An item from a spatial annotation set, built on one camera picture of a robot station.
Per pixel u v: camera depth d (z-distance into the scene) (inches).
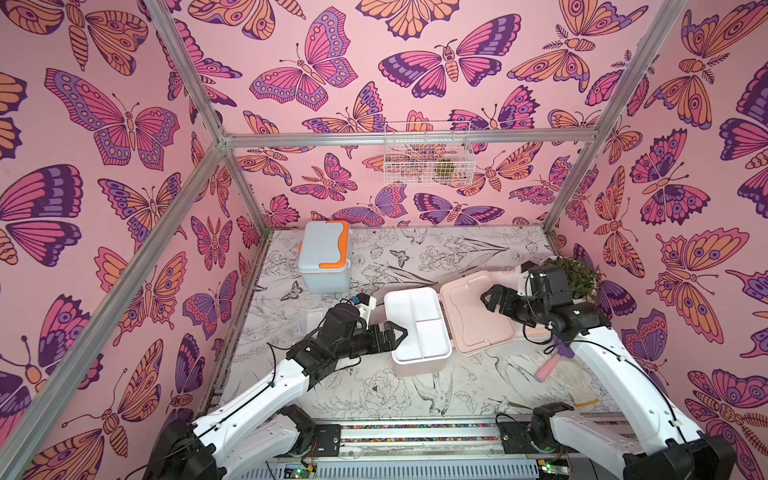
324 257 37.1
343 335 23.9
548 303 22.5
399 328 28.3
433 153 37.7
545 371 32.9
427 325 32.1
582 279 32.1
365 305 28.3
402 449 28.7
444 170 37.2
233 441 17.0
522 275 27.8
